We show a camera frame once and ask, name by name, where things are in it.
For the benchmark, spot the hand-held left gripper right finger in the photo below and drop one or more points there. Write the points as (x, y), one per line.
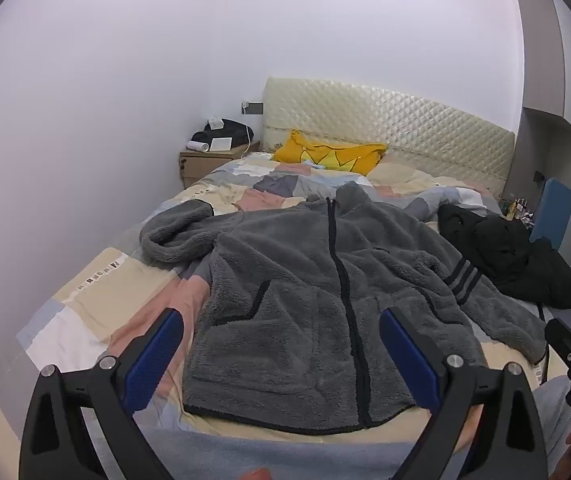
(410, 360)

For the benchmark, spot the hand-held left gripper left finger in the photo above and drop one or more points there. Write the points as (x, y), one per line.
(153, 360)

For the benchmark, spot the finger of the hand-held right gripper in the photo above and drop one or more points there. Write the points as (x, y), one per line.
(563, 337)

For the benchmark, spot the grey fleece jacket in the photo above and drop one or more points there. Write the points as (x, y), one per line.
(295, 300)

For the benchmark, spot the patchwork quilt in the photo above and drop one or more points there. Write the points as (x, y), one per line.
(115, 285)

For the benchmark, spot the black jacket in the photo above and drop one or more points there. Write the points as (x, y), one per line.
(505, 250)

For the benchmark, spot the cluttered small bottles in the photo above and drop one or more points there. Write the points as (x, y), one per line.
(518, 212)

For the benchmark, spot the wooden nightstand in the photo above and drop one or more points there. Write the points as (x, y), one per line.
(200, 165)

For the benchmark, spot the yellow pillow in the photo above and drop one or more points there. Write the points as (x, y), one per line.
(335, 157)

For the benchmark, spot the white cylinder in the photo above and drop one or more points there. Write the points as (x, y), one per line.
(198, 146)

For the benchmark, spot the cream quilted headboard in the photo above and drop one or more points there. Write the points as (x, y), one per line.
(390, 120)

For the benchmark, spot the small white box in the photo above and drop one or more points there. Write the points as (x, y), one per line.
(214, 125)

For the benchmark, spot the black bag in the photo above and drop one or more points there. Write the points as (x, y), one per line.
(235, 130)

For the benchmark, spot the grey wardrobe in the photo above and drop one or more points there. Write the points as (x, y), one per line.
(540, 50)

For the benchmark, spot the black wall socket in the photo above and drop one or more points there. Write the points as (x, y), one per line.
(539, 176)

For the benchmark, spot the grey wall socket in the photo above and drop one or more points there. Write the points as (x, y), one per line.
(253, 108)

